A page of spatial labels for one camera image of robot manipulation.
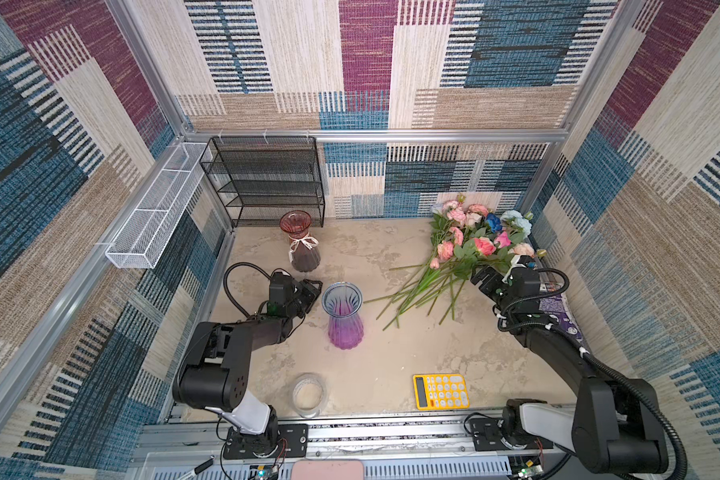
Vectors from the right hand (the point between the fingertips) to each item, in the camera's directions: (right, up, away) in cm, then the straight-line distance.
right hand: (482, 276), depth 88 cm
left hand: (-48, -2, +5) cm, 48 cm away
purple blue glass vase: (-40, -6, -7) cm, 41 cm away
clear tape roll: (-49, -31, -8) cm, 58 cm away
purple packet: (+25, -10, +6) cm, 27 cm away
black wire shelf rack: (-69, +33, +22) cm, 79 cm away
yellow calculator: (-14, -29, -9) cm, 34 cm away
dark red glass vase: (-53, +8, +5) cm, 54 cm away
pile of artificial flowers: (+2, +12, +17) cm, 21 cm away
